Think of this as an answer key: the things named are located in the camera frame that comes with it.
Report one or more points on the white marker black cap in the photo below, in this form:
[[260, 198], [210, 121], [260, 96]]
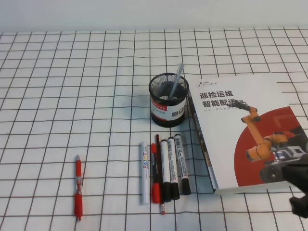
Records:
[[173, 169], [186, 190], [165, 171]]

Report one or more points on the white robot brochure book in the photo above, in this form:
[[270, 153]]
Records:
[[247, 130]]

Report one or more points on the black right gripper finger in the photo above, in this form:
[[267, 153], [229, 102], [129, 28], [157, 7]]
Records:
[[296, 172], [299, 206]]

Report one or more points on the clear grey pen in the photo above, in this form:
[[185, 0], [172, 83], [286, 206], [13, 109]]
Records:
[[177, 78]]

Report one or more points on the white paint marker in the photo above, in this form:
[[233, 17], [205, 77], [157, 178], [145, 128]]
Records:
[[145, 181]]

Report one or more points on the red retractable pen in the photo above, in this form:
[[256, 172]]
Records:
[[78, 205]]

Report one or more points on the red marker pen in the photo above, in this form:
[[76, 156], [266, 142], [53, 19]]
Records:
[[156, 195]]

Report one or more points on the dark red pencil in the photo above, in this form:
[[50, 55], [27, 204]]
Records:
[[160, 177]]

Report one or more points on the black mesh pen holder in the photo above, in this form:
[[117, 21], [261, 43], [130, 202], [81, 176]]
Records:
[[167, 112]]

